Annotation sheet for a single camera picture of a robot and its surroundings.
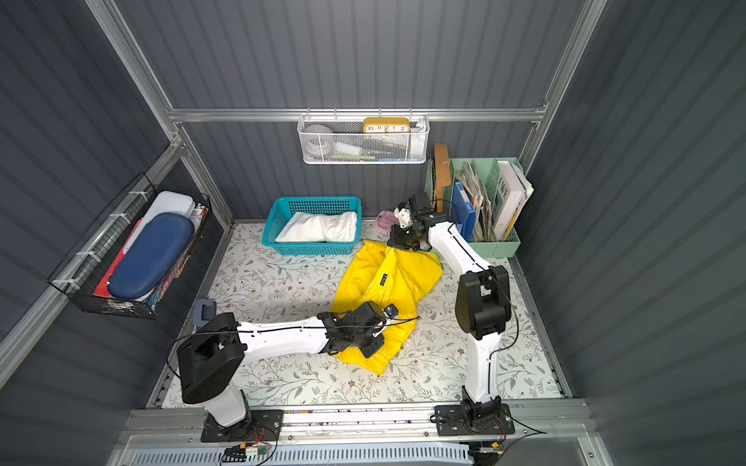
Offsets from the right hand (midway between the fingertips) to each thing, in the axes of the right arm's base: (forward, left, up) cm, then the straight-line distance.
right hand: (396, 239), depth 93 cm
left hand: (-29, +4, -11) cm, 31 cm away
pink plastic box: (+24, +4, -16) cm, 29 cm away
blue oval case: (-21, +58, +18) cm, 64 cm away
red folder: (-28, +68, +15) cm, 75 cm away
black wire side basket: (-27, +69, +20) cm, 76 cm away
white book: (+12, -38, +9) cm, 40 cm away
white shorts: (+13, +33, -8) cm, 37 cm away
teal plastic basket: (+24, +45, -9) cm, 51 cm away
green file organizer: (+23, -30, +8) cm, 39 cm away
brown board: (+13, -14, +16) cm, 25 cm away
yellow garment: (-12, +3, -4) cm, 13 cm away
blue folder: (+10, -23, +4) cm, 25 cm away
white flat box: (-3, +63, +19) cm, 66 cm away
